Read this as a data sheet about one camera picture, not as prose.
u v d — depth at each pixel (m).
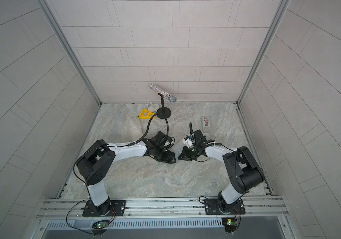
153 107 1.11
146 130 0.70
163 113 1.11
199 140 0.73
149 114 1.09
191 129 0.74
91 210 0.71
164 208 0.72
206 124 0.99
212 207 0.71
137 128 0.95
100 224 0.65
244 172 0.45
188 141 0.84
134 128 0.94
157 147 0.71
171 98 0.89
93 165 0.47
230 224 0.68
